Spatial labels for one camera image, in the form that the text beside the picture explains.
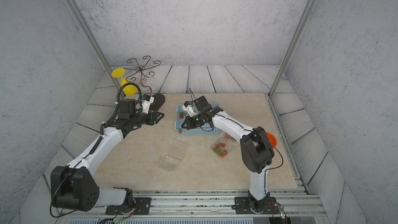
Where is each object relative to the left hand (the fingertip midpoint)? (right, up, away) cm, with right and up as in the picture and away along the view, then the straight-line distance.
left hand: (163, 114), depth 82 cm
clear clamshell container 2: (+35, -20, +9) cm, 41 cm away
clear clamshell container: (+5, -23, +9) cm, 25 cm away
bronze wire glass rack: (-15, +27, +11) cm, 33 cm away
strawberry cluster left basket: (+6, -2, +26) cm, 26 cm away
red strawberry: (+36, -14, +14) cm, 41 cm away
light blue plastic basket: (+9, -9, +3) cm, 13 cm away
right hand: (+10, -7, +2) cm, 12 cm away
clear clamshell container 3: (+39, -16, +12) cm, 44 cm away
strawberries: (+30, -21, +9) cm, 38 cm away
